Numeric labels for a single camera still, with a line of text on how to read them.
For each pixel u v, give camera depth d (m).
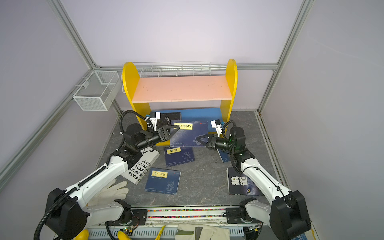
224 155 0.94
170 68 0.94
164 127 0.64
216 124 0.69
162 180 0.85
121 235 0.64
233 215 0.74
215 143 0.64
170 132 0.71
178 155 0.96
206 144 0.67
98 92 0.96
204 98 0.71
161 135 0.62
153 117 0.65
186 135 0.72
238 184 0.83
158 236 0.67
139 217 0.74
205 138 0.70
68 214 0.39
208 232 0.69
